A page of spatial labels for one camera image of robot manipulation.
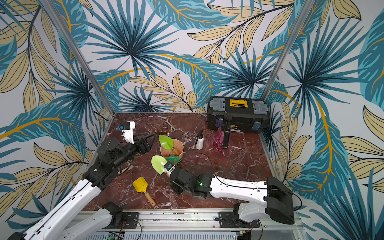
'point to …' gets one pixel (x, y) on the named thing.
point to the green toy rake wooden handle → (175, 159)
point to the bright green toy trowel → (166, 142)
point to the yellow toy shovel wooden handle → (140, 184)
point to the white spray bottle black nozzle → (199, 142)
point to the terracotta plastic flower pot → (176, 151)
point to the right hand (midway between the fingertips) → (166, 188)
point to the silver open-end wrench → (174, 129)
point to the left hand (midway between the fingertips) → (151, 136)
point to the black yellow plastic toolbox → (247, 115)
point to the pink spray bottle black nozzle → (224, 132)
